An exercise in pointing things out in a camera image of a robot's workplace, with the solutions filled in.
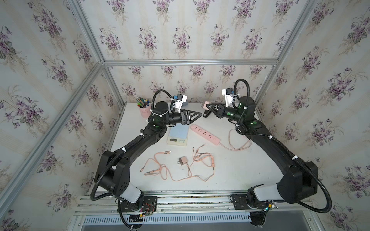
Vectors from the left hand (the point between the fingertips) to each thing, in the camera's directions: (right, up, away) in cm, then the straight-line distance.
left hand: (200, 115), depth 70 cm
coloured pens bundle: (-40, +10, +37) cm, 55 cm away
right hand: (+6, +5, +3) cm, 8 cm away
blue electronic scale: (-12, -13, +27) cm, 32 cm away
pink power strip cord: (+23, -16, +28) cm, 40 cm away
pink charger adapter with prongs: (-9, -28, +16) cm, 33 cm away
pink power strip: (+7, -13, +28) cm, 31 cm away
